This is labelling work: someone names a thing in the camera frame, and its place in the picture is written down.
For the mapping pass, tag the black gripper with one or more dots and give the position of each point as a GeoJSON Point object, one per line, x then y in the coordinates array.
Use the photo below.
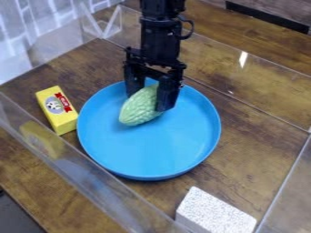
{"type": "Point", "coordinates": [156, 59]}

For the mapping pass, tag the green bitter gourd toy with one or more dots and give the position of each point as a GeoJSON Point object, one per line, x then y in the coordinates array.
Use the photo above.
{"type": "Point", "coordinates": [140, 108]}

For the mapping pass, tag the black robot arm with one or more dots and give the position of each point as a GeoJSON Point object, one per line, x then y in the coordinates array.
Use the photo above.
{"type": "Point", "coordinates": [164, 8]}

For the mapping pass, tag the blue round tray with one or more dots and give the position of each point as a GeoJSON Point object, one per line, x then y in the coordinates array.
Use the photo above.
{"type": "Point", "coordinates": [160, 149]}

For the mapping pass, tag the yellow box with cow label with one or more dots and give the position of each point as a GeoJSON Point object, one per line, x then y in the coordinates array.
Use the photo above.
{"type": "Point", "coordinates": [58, 109]}

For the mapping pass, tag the white speckled foam block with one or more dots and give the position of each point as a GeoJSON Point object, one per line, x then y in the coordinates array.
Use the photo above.
{"type": "Point", "coordinates": [209, 215]}

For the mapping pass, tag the clear acrylic front wall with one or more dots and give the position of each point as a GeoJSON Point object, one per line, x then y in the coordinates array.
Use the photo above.
{"type": "Point", "coordinates": [130, 211]}

